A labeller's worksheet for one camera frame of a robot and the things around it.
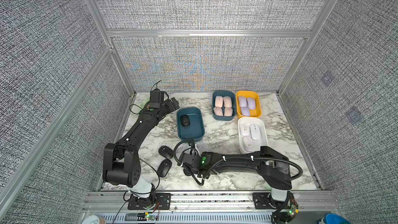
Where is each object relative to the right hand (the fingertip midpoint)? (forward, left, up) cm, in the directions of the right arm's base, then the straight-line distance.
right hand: (191, 157), depth 82 cm
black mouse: (+26, +5, -4) cm, 26 cm away
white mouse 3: (+19, -33, -3) cm, 38 cm away
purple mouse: (+33, -36, -4) cm, 49 cm away
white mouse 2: (+17, -39, -4) cm, 43 cm away
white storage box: (+11, -43, -5) cm, 45 cm away
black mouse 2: (+6, +15, -6) cm, 17 cm away
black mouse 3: (-4, +14, -4) cm, 15 cm away
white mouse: (+10, -33, -4) cm, 35 cm away
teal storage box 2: (+50, -24, -4) cm, 55 cm away
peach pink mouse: (+42, -19, -4) cm, 46 cm away
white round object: (-27, +41, +1) cm, 49 cm away
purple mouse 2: (+41, -35, -4) cm, 54 cm away
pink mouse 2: (+33, -24, -4) cm, 41 cm away
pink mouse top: (+41, -25, -4) cm, 48 cm away
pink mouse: (+33, -17, -3) cm, 38 cm away
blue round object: (-27, -57, +5) cm, 63 cm away
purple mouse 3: (+41, -41, -4) cm, 58 cm away
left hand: (+27, +9, +13) cm, 31 cm away
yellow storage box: (+34, -44, -8) cm, 56 cm away
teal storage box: (+19, -2, -6) cm, 20 cm away
